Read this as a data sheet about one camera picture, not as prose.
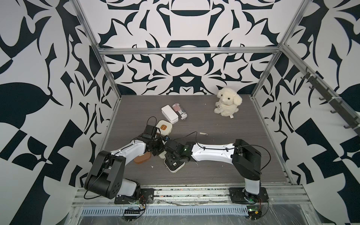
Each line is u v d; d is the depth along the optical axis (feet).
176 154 2.08
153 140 2.54
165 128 3.24
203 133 3.23
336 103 1.95
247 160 1.54
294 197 2.45
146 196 2.44
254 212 2.33
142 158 2.79
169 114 3.40
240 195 2.43
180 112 3.44
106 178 1.40
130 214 2.38
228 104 3.17
